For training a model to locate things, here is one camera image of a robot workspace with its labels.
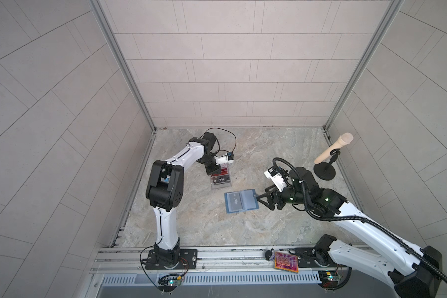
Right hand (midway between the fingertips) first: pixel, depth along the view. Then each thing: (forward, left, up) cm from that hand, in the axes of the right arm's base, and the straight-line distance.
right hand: (261, 197), depth 70 cm
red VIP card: (+20, +15, -10) cm, 27 cm away
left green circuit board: (-23, +35, -14) cm, 44 cm away
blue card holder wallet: (+6, +7, -16) cm, 19 cm away
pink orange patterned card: (-19, -8, -15) cm, 26 cm away
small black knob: (-17, -1, -13) cm, 21 cm away
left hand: (+23, +16, -11) cm, 30 cm away
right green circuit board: (-24, -22, -19) cm, 38 cm away
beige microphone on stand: (+20, -37, -16) cm, 45 cm away
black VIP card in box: (+17, +16, -13) cm, 27 cm away
